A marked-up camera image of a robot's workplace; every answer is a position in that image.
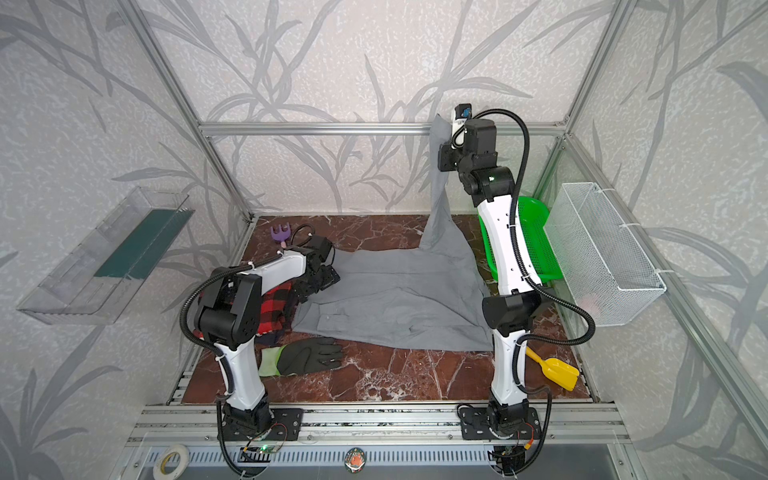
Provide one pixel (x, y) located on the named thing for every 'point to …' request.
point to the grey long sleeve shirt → (431, 297)
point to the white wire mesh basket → (607, 277)
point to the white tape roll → (178, 472)
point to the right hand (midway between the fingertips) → (447, 134)
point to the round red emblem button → (354, 460)
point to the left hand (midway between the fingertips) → (328, 277)
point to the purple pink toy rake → (281, 235)
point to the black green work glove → (306, 354)
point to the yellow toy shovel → (559, 372)
